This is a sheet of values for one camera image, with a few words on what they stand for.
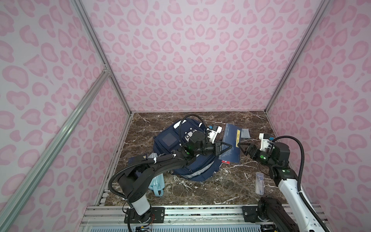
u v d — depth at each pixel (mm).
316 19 731
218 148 661
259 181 823
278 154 588
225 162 900
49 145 558
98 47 819
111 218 729
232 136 734
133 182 455
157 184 804
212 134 693
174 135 980
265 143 704
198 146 629
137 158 483
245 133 1038
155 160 489
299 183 505
